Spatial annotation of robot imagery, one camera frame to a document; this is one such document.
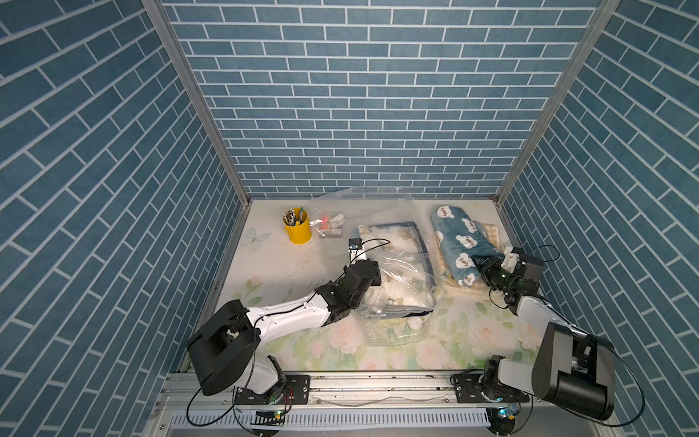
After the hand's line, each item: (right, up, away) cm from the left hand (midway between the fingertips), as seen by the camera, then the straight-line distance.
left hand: (382, 261), depth 83 cm
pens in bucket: (-31, +14, +9) cm, 35 cm away
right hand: (+32, 0, +6) cm, 33 cm away
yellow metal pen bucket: (-30, +8, +20) cm, 37 cm away
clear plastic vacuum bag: (-2, +19, +35) cm, 40 cm away
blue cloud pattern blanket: (+30, +5, +13) cm, 33 cm away
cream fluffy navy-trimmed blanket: (+8, -8, +3) cm, 12 cm away
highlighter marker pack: (-21, +10, +26) cm, 35 cm away
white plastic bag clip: (-16, +13, +25) cm, 33 cm away
